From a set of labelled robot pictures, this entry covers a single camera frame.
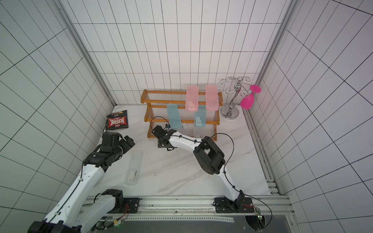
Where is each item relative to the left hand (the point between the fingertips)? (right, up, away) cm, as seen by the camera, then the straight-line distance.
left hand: (127, 147), depth 81 cm
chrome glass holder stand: (+69, +21, +33) cm, 79 cm away
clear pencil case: (+43, +6, +19) cm, 47 cm away
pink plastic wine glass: (+78, +27, +21) cm, 85 cm away
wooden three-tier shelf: (+16, +27, +2) cm, 31 cm away
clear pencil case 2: (+34, +8, +21) cm, 41 cm away
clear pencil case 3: (+1, -15, +6) cm, 16 cm away
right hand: (+17, -2, +13) cm, 21 cm away
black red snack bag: (-19, +14, +26) cm, 35 cm away
